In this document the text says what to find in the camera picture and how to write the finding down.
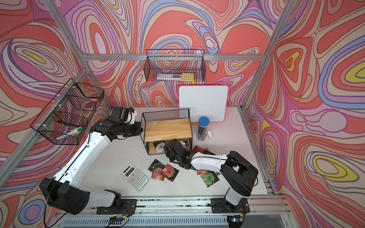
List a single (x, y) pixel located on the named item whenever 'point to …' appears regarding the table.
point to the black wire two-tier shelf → (158, 128)
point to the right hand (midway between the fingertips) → (162, 150)
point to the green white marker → (73, 131)
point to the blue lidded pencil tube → (202, 134)
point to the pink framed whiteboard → (210, 101)
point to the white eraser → (209, 135)
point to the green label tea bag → (209, 178)
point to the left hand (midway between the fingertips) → (144, 129)
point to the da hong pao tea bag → (199, 149)
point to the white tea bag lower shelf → (159, 146)
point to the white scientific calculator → (133, 175)
